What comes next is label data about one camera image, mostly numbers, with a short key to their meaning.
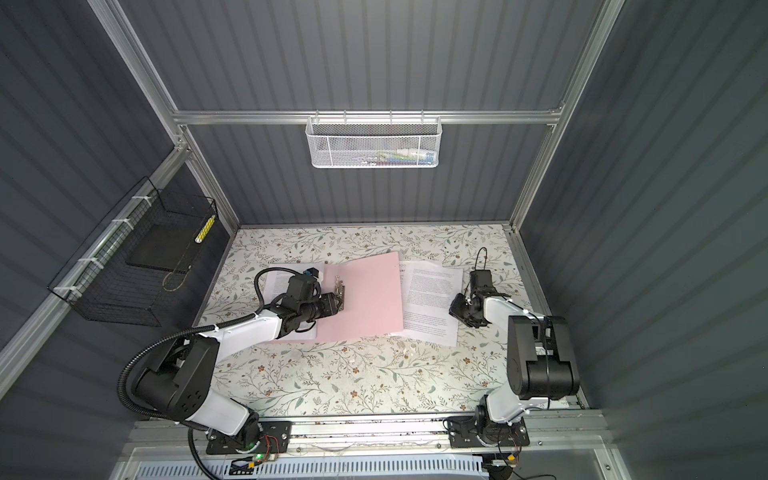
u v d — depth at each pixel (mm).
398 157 931
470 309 718
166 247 787
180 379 445
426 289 1016
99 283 644
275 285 1020
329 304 824
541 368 457
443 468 771
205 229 816
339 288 991
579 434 751
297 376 839
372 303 934
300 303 716
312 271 846
